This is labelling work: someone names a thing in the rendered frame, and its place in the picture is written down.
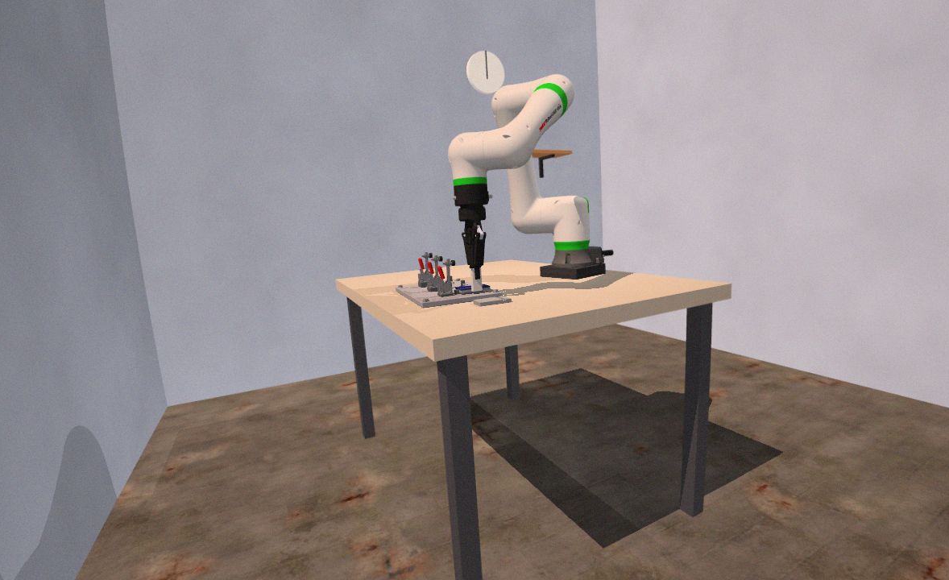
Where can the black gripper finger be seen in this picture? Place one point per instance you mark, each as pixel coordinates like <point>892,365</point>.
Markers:
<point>477,257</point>
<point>465,237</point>

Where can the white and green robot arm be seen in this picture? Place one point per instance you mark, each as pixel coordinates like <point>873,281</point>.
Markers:
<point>510,147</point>

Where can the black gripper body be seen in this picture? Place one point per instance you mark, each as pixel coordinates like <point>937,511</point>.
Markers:
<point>474,215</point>

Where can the blue rectangular plate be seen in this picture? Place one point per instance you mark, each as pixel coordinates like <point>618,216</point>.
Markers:
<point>468,288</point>

